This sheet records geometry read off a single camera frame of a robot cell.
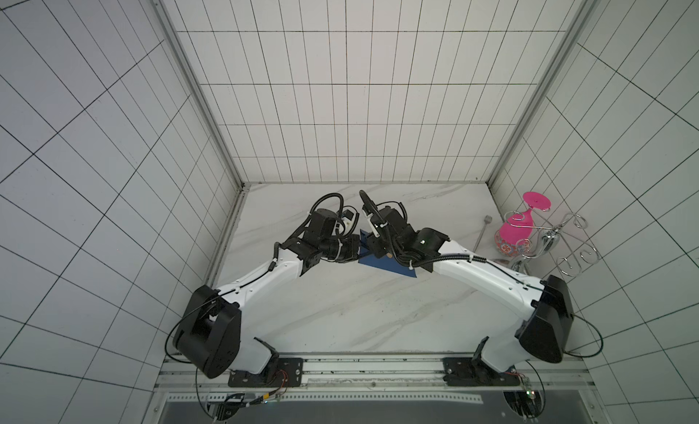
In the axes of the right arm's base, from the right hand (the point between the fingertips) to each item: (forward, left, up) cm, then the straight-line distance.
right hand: (375, 226), depth 81 cm
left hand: (-9, +2, -3) cm, 9 cm away
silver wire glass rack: (-7, -45, +7) cm, 46 cm away
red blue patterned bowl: (+6, -50, -20) cm, 55 cm away
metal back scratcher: (+20, -46, -20) cm, 53 cm away
